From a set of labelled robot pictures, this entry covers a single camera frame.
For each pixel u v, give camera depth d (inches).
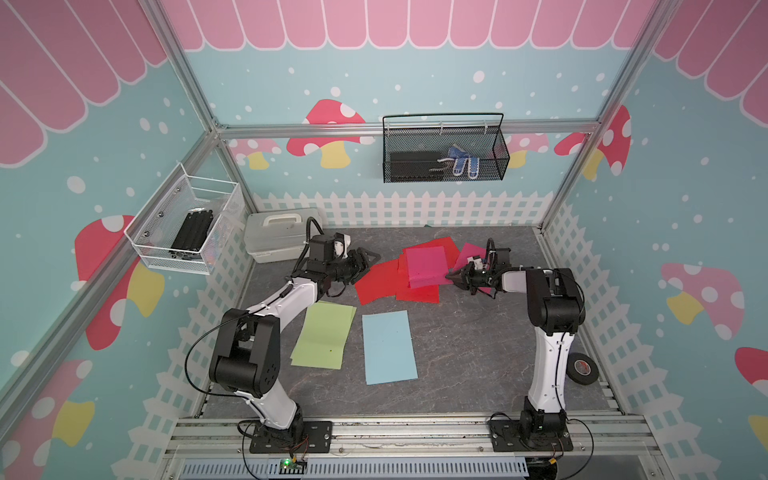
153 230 26.4
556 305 23.2
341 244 29.7
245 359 18.5
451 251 44.7
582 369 33.5
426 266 43.2
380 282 42.8
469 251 44.4
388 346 35.3
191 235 27.1
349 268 31.5
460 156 35.1
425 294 40.1
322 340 36.0
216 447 28.8
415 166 36.5
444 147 36.1
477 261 40.5
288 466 28.7
